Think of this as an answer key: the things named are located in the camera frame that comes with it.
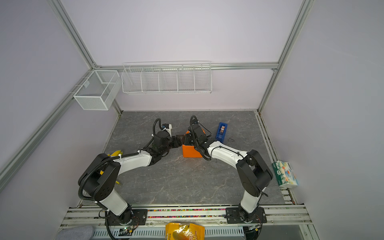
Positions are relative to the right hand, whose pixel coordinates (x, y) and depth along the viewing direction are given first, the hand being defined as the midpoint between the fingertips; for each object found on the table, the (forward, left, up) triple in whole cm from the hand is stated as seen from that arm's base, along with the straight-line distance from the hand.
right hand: (185, 137), depth 89 cm
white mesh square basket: (+30, +60, +12) cm, 68 cm away
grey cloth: (-46, +46, -10) cm, 66 cm away
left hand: (+1, +3, -2) cm, 3 cm away
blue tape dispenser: (+10, -24, -9) cm, 27 cm away
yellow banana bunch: (-6, +44, -9) cm, 46 cm away
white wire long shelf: (+43, +14, +13) cm, 47 cm away
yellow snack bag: (-45, +2, -8) cm, 46 cm away
